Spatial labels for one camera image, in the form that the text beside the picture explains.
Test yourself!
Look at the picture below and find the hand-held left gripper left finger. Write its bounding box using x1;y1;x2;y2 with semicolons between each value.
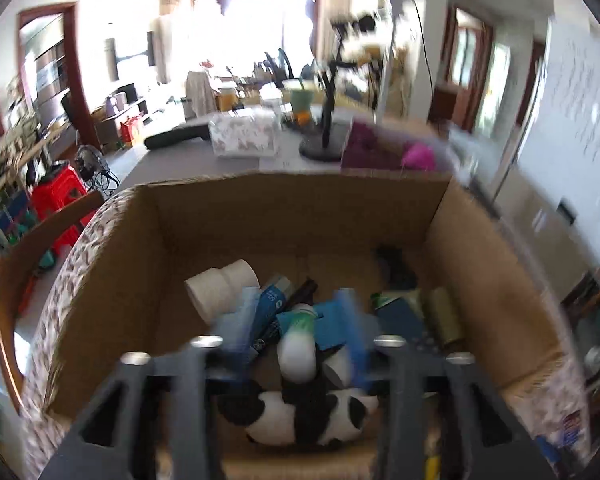
40;287;261;480

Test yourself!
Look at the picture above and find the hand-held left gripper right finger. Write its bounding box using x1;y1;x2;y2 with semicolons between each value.
337;290;546;480

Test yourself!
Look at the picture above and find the small blue box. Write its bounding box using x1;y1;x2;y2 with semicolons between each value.
314;300;352;352

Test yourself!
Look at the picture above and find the blue tube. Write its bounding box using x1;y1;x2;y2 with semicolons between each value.
250;275;293;361

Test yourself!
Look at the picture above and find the white tape roll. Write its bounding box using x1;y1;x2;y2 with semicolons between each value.
185;259;258;323

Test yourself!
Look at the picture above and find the green white bottle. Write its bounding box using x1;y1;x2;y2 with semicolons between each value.
370;291;406;311

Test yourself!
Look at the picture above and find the blue card payment terminal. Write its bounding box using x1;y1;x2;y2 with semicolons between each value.
379;295;441;356

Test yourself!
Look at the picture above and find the white plastic bottle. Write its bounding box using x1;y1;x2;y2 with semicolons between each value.
277;304;319;381

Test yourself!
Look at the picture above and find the black fuzzy item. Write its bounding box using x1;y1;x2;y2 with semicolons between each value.
377;245;418;291

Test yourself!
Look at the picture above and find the olive green tin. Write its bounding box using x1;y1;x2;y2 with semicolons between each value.
425;287;463;348

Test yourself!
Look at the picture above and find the panda plush toy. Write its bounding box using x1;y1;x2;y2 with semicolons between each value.
217;345;381;448

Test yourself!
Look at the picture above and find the cardboard box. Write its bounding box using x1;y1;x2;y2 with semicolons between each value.
45;170;578;480

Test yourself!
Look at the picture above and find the patterned tissue box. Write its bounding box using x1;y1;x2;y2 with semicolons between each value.
209;112;283;158

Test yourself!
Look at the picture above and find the pink item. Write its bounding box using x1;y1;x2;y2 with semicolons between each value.
402;142;437;169

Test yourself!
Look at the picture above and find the long black object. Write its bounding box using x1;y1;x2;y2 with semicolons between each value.
145;127;211;151

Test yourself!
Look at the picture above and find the red plastic stool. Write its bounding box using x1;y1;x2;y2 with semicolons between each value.
30;165;96;256

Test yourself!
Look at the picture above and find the black floor fan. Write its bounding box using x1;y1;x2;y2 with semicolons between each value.
75;145;121;196

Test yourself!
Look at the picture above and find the green cup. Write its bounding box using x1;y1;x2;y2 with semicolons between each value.
282;80;316;128

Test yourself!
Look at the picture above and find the wooden chair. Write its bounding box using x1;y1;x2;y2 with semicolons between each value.
0;192;106;411
560;265;600;391

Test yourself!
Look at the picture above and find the printed flyer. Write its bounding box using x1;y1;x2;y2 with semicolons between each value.
535;410;593;476

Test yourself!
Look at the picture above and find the white cloth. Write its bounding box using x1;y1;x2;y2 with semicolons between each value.
187;71;216;116

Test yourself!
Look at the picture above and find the wooden cabinet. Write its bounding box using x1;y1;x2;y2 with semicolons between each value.
427;85;453;126

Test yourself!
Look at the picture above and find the black office chair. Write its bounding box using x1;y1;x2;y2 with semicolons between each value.
265;47;293;81

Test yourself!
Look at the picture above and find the wooden door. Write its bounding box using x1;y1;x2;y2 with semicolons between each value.
442;7;493;131

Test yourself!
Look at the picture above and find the whiteboard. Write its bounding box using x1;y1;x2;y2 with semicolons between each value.
517;15;600;241

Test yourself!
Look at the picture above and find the black camera stand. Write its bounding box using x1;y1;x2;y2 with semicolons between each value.
300;17;381;162

